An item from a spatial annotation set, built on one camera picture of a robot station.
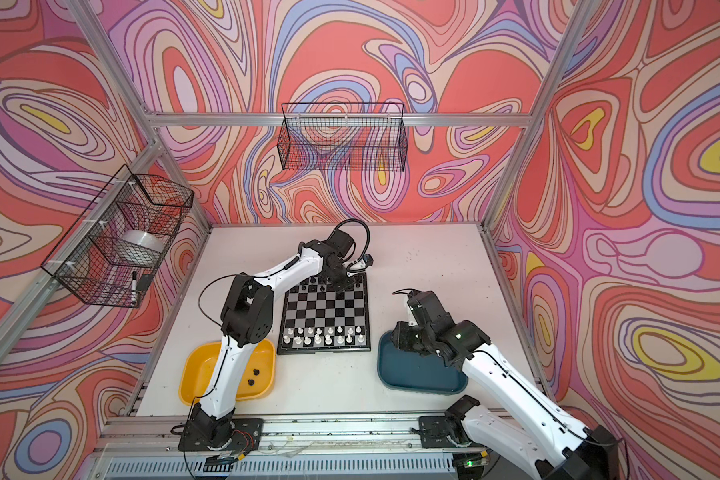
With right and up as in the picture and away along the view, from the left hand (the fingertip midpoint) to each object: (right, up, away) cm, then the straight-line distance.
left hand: (353, 280), depth 99 cm
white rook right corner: (+2, -16, -12) cm, 21 cm away
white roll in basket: (-50, +12, -26) cm, 57 cm away
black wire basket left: (-59, +9, -27) cm, 66 cm away
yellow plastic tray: (-43, -23, -15) cm, 51 cm away
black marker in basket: (-53, +1, -27) cm, 60 cm away
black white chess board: (-12, -12, -6) cm, 18 cm away
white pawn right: (+2, -14, -11) cm, 17 cm away
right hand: (+12, -14, -23) cm, 30 cm away
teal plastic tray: (+15, -22, -21) cm, 34 cm away
